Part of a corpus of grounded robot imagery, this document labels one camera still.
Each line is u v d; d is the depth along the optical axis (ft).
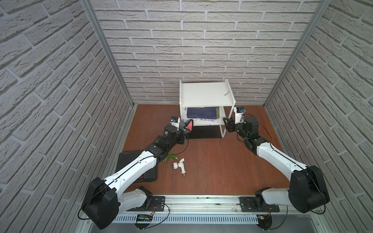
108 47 2.81
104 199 1.28
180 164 2.84
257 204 2.20
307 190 1.37
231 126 2.44
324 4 2.24
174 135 1.97
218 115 2.89
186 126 2.71
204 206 2.44
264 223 2.37
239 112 2.35
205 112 2.90
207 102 2.44
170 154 2.06
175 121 2.24
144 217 2.34
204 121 2.86
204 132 2.84
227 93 2.59
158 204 2.43
